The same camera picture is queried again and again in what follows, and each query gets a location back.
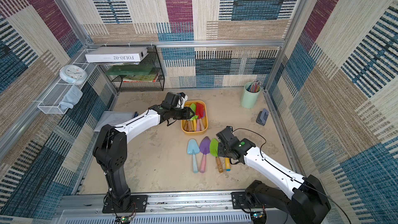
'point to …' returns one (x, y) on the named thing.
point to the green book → (128, 70)
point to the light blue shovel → (193, 148)
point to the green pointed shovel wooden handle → (214, 149)
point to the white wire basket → (67, 89)
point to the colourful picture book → (140, 78)
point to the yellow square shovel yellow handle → (227, 164)
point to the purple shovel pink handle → (204, 146)
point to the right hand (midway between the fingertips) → (221, 148)
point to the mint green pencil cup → (250, 95)
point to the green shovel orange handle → (193, 107)
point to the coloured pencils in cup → (255, 86)
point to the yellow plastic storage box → (199, 132)
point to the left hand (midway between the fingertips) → (192, 113)
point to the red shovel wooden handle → (199, 110)
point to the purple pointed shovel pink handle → (198, 125)
